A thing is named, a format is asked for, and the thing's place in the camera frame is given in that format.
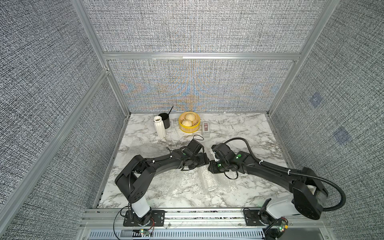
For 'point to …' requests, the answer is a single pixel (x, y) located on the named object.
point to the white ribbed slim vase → (159, 127)
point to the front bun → (187, 123)
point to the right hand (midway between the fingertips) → (209, 165)
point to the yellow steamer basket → (194, 128)
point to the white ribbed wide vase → (206, 185)
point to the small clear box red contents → (206, 129)
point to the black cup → (165, 117)
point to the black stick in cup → (170, 110)
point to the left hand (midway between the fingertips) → (208, 162)
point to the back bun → (190, 116)
